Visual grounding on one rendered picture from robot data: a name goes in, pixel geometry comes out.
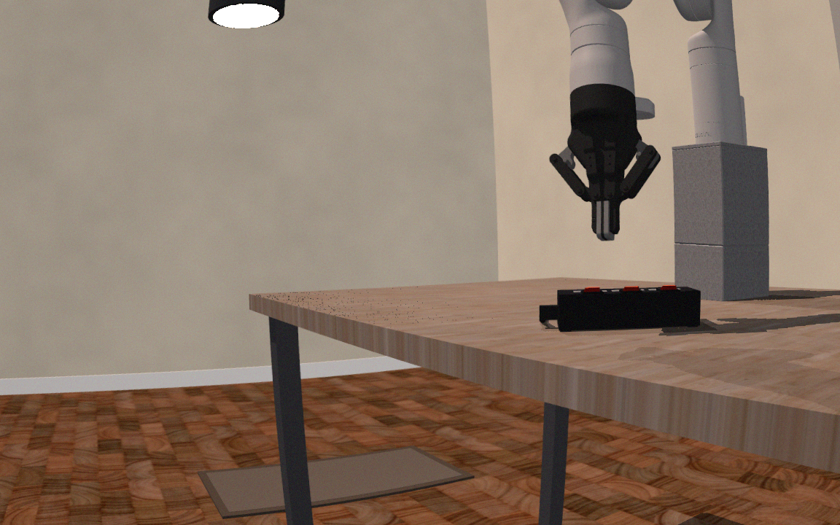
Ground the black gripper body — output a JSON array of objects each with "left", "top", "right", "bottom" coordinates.
[{"left": 567, "top": 84, "right": 642, "bottom": 175}]

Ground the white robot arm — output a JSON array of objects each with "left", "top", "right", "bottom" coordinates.
[{"left": 559, "top": 0, "right": 747, "bottom": 145}]

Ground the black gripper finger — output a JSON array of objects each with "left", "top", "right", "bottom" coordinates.
[
  {"left": 549, "top": 136, "right": 606, "bottom": 241},
  {"left": 602, "top": 133, "right": 661, "bottom": 241}
]

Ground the black power strip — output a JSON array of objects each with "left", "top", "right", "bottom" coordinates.
[{"left": 540, "top": 285, "right": 701, "bottom": 332}]

